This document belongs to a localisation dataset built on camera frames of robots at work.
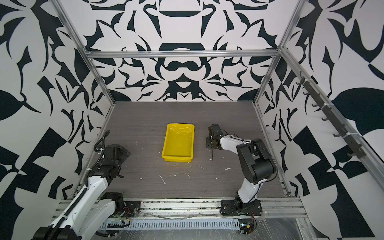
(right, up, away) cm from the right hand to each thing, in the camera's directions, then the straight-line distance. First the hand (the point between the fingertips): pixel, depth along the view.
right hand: (211, 141), depth 97 cm
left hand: (-53, -4, -14) cm, 55 cm away
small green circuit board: (+13, -37, -26) cm, 47 cm away
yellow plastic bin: (-21, -2, -2) cm, 22 cm away
